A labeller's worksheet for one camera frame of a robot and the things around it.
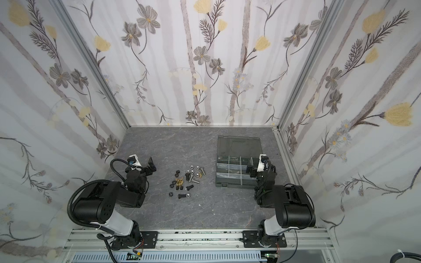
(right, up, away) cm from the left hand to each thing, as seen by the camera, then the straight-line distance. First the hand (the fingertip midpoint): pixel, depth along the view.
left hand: (143, 158), depth 90 cm
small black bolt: (+26, -16, +1) cm, 30 cm away
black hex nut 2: (+18, -9, +6) cm, 21 cm away
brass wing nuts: (+19, -14, +3) cm, 24 cm away
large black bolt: (+21, -20, -2) cm, 29 cm away
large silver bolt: (+33, -9, +6) cm, 35 cm away
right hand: (+65, 0, -1) cm, 65 cm away
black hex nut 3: (+15, -16, +1) cm, 22 cm away
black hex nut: (+16, -19, -2) cm, 25 cm away
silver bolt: (+29, -13, +3) cm, 32 cm away
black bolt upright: (+24, -11, +5) cm, 27 cm away
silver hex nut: (+25, -20, -2) cm, 32 cm away
